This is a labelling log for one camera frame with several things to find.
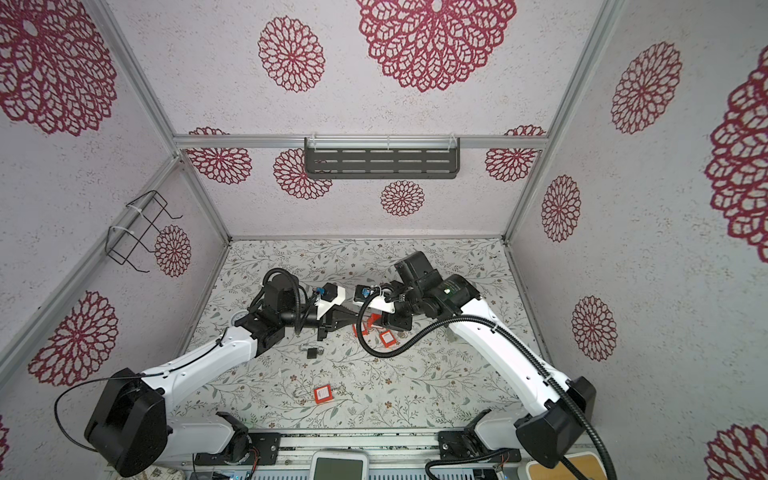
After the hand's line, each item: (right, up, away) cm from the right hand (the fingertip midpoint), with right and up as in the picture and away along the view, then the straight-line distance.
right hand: (380, 300), depth 73 cm
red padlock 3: (-16, -27, +9) cm, 32 cm away
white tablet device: (-9, -37, -4) cm, 39 cm away
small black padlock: (-21, -18, +17) cm, 32 cm away
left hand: (-6, -5, +2) cm, 8 cm away
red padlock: (-2, -5, +3) cm, 6 cm away
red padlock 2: (-5, -12, +22) cm, 26 cm away
